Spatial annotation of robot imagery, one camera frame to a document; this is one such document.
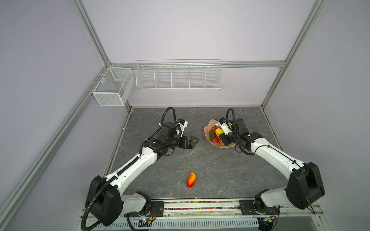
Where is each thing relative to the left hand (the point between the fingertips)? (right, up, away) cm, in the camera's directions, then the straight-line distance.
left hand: (192, 141), depth 77 cm
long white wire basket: (-9, +43, +21) cm, 49 cm away
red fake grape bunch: (+16, -1, +17) cm, 23 cm away
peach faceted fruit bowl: (+11, +5, +24) cm, 27 cm away
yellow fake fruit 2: (+13, +2, +17) cm, 21 cm away
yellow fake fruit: (+16, +5, +5) cm, 17 cm away
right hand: (+19, +2, +9) cm, 21 cm away
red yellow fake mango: (-1, -22, +3) cm, 23 cm away
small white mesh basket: (-55, +35, +24) cm, 69 cm away
